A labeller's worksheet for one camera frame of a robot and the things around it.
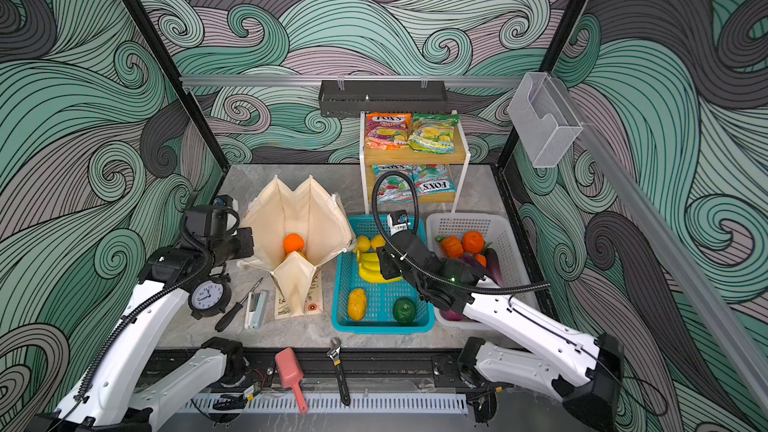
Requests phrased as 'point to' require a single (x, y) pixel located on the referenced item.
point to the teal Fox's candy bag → (433, 178)
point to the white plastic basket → (495, 235)
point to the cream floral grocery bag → (313, 213)
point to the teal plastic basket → (369, 307)
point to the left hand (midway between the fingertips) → (248, 233)
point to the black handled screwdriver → (231, 314)
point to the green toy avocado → (404, 310)
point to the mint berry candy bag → (394, 189)
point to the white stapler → (255, 309)
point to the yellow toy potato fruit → (357, 304)
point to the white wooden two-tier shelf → (414, 157)
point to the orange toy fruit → (293, 243)
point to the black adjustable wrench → (334, 355)
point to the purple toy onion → (451, 315)
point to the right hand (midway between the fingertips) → (386, 251)
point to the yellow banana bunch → (370, 270)
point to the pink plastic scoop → (290, 373)
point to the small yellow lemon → (363, 244)
